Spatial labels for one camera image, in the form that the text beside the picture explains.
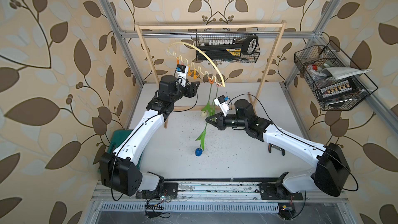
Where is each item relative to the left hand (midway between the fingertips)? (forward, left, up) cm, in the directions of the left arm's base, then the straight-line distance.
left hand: (195, 80), depth 74 cm
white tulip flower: (0, -7, -23) cm, 24 cm away
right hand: (-15, -6, -12) cm, 20 cm away
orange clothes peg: (-2, -8, +1) cm, 8 cm away
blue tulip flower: (-26, -2, -24) cm, 36 cm away
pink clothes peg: (-4, -11, 0) cm, 12 cm away
